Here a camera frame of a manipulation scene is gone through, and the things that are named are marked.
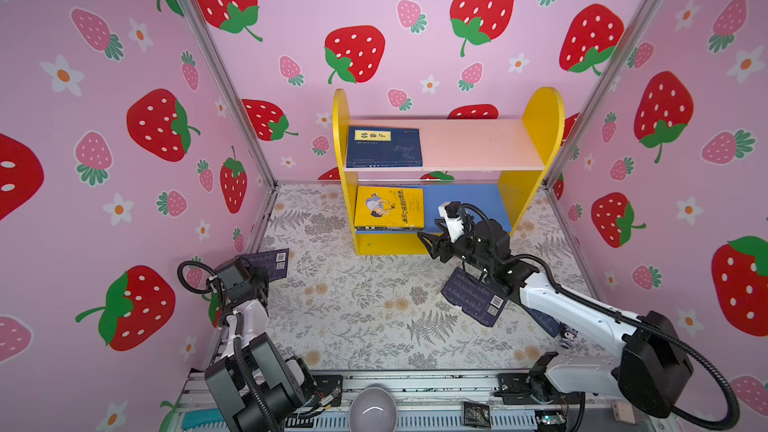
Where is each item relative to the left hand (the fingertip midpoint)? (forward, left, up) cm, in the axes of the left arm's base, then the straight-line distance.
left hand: (261, 266), depth 86 cm
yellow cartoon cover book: (+15, -38, +9) cm, 41 cm away
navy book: (+7, 0, -9) cm, 11 cm away
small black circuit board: (-35, -59, -7) cm, 69 cm away
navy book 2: (-6, -65, -8) cm, 66 cm away
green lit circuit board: (-36, -77, -10) cm, 86 cm away
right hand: (+3, -48, +15) cm, 50 cm away
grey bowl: (-34, -34, -8) cm, 49 cm away
